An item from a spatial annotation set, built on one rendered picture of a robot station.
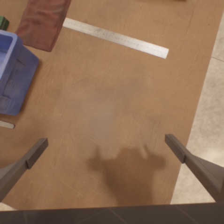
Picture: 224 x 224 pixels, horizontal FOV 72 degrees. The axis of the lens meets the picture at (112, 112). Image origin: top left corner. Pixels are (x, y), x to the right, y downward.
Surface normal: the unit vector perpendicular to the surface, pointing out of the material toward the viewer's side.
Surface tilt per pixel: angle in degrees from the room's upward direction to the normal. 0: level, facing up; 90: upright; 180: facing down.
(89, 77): 0
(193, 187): 0
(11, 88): 90
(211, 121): 0
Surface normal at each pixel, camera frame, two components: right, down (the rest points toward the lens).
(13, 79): 0.94, 0.30
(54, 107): -0.10, -0.14
